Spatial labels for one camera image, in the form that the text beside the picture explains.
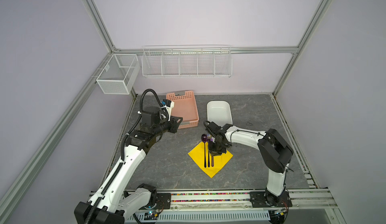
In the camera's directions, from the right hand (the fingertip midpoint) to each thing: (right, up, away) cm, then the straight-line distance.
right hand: (211, 155), depth 89 cm
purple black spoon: (-4, +9, +5) cm, 11 cm away
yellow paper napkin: (-8, 0, 0) cm, 8 cm away
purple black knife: (0, -3, -2) cm, 4 cm away
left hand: (-17, +22, -16) cm, 32 cm away
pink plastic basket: (-18, +29, +25) cm, 42 cm away
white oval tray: (+7, +25, +19) cm, 33 cm away
